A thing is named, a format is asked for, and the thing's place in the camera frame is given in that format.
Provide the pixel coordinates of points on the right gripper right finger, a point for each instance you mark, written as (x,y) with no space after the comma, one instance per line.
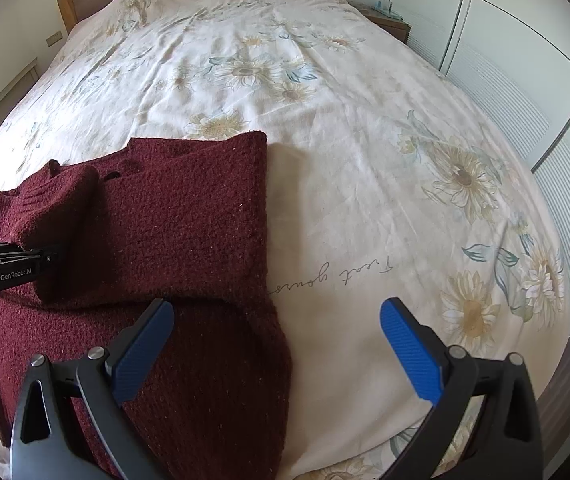
(505,442)

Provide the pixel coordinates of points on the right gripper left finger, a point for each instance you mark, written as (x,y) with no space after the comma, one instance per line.
(47,439)

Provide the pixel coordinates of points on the dark red knitted sweater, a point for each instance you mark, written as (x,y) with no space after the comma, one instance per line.
(181,220)

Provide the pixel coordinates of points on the white floral bed sheet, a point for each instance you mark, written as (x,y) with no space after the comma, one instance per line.
(383,180)

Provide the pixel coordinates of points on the white wardrobe doors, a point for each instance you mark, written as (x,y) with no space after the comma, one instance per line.
(512,57)

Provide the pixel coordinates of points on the wooden nightstand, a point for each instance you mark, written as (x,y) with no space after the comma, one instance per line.
(396,27)

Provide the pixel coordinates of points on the wall switch plate left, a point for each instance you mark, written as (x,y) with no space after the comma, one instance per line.
(54,39)

